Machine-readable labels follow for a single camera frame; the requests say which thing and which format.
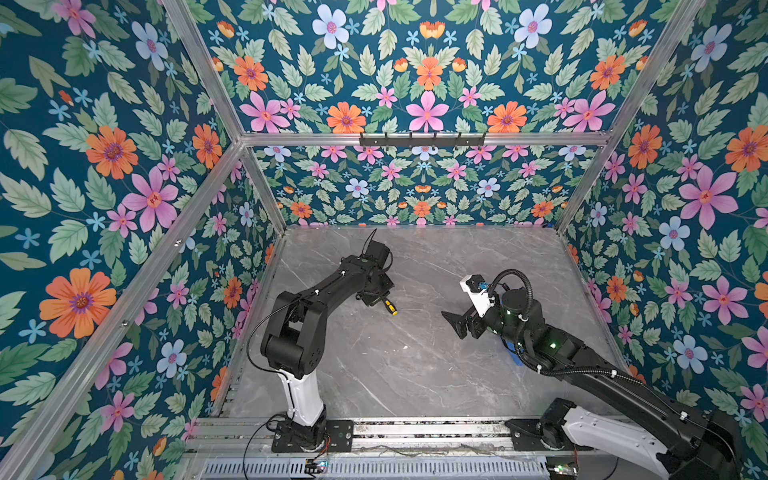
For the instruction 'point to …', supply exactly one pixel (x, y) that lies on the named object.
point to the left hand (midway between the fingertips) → (393, 286)
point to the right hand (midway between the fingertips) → (457, 298)
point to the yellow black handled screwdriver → (390, 307)
